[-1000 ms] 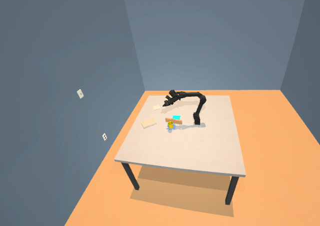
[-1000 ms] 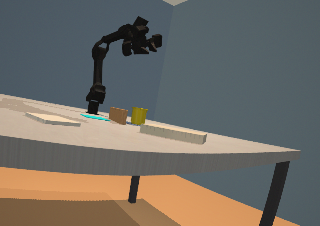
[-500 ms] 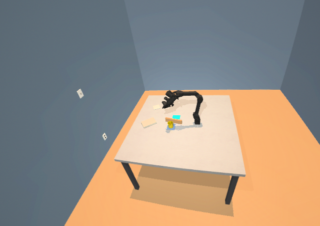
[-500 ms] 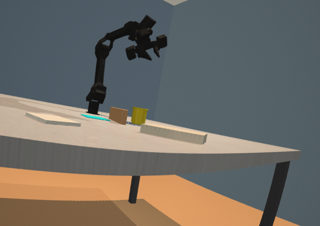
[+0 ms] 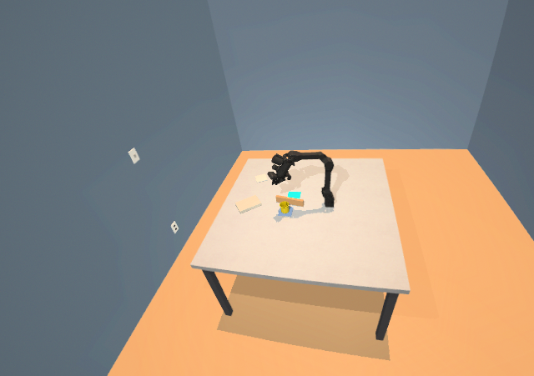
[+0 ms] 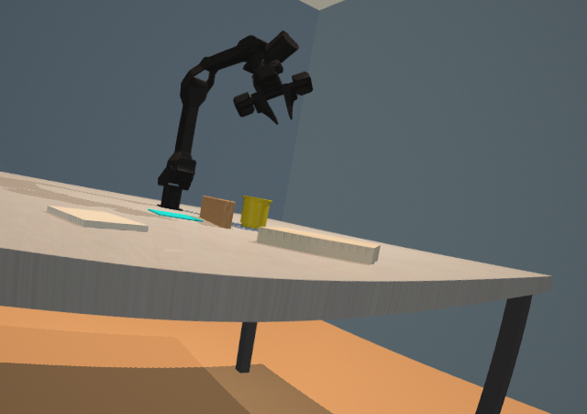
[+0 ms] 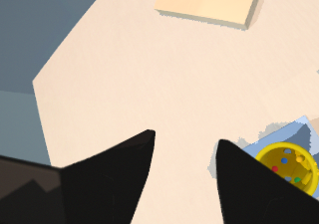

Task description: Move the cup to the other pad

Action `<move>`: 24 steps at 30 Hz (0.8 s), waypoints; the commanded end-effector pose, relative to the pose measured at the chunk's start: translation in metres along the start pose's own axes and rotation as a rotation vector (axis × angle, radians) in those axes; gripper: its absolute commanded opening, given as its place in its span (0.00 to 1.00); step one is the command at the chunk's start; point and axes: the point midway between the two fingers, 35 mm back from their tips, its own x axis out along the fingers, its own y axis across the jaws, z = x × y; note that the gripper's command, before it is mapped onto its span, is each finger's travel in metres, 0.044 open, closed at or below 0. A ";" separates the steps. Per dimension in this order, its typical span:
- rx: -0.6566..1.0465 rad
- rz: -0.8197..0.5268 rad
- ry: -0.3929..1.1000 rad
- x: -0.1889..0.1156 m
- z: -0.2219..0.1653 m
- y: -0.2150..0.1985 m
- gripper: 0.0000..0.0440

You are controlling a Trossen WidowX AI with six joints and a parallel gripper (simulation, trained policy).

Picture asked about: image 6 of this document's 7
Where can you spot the yellow cup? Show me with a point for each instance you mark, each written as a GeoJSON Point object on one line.
{"type": "Point", "coordinates": [255, 212]}

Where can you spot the beige flat square pad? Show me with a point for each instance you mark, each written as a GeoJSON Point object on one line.
{"type": "Point", "coordinates": [94, 219]}

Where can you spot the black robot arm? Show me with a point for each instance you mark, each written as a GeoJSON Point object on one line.
{"type": "Point", "coordinates": [263, 60]}

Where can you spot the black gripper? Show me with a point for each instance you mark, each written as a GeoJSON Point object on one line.
{"type": "Point", "coordinates": [301, 85]}

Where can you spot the beige long rectangular block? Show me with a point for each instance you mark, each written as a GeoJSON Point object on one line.
{"type": "Point", "coordinates": [332, 247]}

